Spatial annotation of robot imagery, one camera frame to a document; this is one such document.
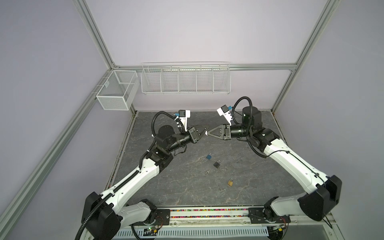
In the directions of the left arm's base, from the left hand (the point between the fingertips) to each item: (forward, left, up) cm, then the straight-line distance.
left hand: (210, 129), depth 63 cm
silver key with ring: (-5, 0, -37) cm, 37 cm away
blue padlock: (+6, -2, -37) cm, 38 cm away
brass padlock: (-11, -13, -36) cm, 40 cm away
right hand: (-1, +1, -2) cm, 3 cm away
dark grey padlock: (0, -7, -36) cm, 36 cm away
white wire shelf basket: (+50, +12, -7) cm, 52 cm away
